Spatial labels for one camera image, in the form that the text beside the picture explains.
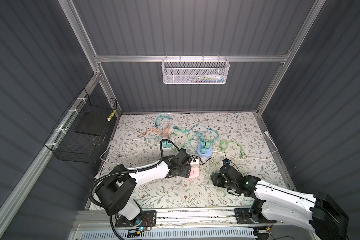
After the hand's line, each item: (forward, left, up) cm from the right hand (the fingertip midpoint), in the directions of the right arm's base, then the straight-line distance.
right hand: (215, 180), depth 84 cm
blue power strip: (+17, +2, 0) cm, 17 cm away
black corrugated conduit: (-19, +52, +5) cm, 55 cm away
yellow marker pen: (+27, +57, +26) cm, 68 cm away
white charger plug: (+8, +10, +6) cm, 14 cm away
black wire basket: (+13, +67, +27) cm, 74 cm away
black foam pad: (+21, +65, +26) cm, 73 cm away
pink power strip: (+4, +11, 0) cm, 12 cm away
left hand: (+6, +18, 0) cm, 19 cm away
